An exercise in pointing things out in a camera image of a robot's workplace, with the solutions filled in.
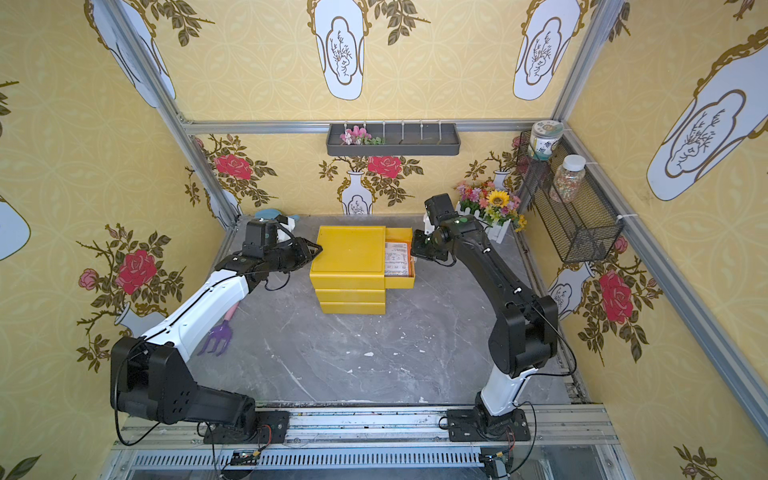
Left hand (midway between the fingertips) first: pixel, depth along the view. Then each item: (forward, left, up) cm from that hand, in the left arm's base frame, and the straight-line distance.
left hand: (309, 249), depth 85 cm
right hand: (0, -33, 0) cm, 33 cm away
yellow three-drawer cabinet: (-11, -12, +3) cm, 17 cm away
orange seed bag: (-1, -25, -4) cm, 25 cm away
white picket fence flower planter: (+19, -60, -3) cm, 63 cm away
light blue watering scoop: (+34, +24, -19) cm, 46 cm away
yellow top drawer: (+3, -26, +3) cm, 26 cm away
